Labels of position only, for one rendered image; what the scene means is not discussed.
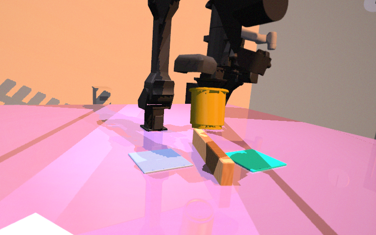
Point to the orange wooden beam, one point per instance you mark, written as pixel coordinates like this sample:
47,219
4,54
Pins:
220,165

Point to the orange cup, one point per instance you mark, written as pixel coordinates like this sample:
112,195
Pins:
207,110

